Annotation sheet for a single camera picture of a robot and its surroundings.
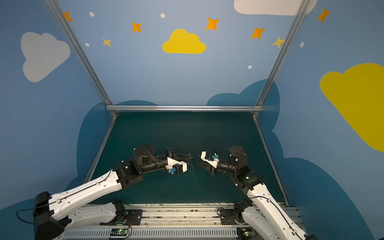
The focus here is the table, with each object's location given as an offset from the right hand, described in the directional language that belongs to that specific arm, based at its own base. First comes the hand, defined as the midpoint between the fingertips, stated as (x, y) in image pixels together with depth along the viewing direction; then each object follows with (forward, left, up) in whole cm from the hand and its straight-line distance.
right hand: (200, 156), depth 69 cm
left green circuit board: (-30, +38, -24) cm, 54 cm away
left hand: (-2, +5, +6) cm, 8 cm away
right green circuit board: (-27, -23, -26) cm, 44 cm away
